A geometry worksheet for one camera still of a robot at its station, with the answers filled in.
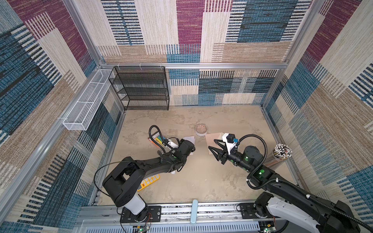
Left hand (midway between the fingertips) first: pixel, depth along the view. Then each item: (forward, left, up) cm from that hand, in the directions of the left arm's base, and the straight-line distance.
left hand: (186, 142), depth 90 cm
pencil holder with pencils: (-13, -48, +10) cm, 51 cm away
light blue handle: (-36, -4, -6) cm, 36 cm away
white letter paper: (+7, -4, -7) cm, 10 cm away
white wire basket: (+16, +67, +8) cm, 69 cm away
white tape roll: (+15, -11, -8) cm, 21 cm away
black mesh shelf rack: (+43, +33, +8) cm, 55 cm away
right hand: (-10, -13, +13) cm, 21 cm away
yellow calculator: (-20, +21, -8) cm, 30 cm away
